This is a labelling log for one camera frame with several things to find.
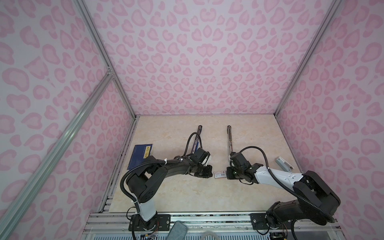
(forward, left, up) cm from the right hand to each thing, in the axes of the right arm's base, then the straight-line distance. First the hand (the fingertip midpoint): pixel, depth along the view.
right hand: (227, 173), depth 88 cm
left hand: (-1, +8, +1) cm, 8 cm away
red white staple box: (-1, +4, -1) cm, 4 cm away
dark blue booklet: (+13, +56, 0) cm, 57 cm away
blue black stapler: (+19, +19, 0) cm, 27 cm away
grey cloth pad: (-29, +25, +2) cm, 39 cm away
